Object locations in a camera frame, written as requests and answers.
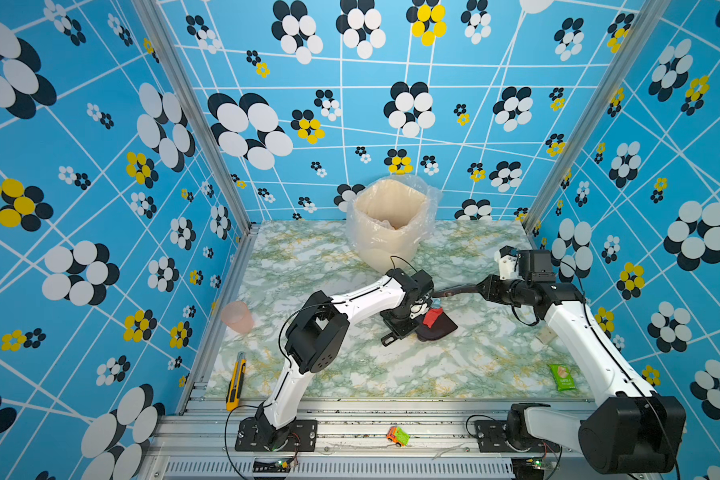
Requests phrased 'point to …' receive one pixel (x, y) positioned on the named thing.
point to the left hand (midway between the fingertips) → (403, 332)
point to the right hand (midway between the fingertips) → (482, 287)
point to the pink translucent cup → (238, 317)
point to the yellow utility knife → (233, 398)
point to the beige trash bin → (389, 216)
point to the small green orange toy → (398, 436)
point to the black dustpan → (442, 326)
